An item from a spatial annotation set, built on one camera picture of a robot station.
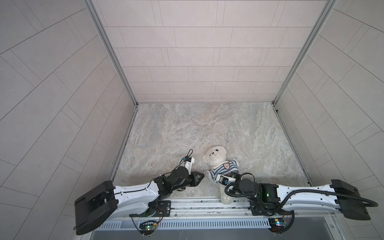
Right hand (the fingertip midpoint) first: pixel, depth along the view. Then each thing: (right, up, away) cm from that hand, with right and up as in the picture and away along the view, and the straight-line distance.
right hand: (219, 178), depth 75 cm
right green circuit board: (+26, -18, -7) cm, 32 cm away
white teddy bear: (-3, +10, +5) cm, 11 cm away
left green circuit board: (-33, -18, -9) cm, 38 cm away
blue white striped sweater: (+2, +4, +1) cm, 5 cm away
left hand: (-5, 0, +1) cm, 6 cm away
